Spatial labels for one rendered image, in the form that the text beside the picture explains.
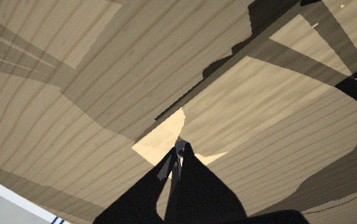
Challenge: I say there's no light wooden slat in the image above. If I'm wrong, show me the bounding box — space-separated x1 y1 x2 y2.
132 0 357 166

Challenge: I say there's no grey metal nut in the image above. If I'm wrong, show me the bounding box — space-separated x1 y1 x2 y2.
175 140 189 159

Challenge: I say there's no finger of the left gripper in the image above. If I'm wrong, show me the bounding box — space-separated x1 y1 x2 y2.
300 0 321 7
334 72 357 101

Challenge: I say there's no pale yellow flat bar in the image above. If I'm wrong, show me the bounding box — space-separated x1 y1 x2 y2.
148 0 302 129

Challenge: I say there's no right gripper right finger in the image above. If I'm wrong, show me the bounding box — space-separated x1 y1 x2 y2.
176 143 248 224

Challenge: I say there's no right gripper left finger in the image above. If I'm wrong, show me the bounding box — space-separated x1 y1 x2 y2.
93 147 181 224

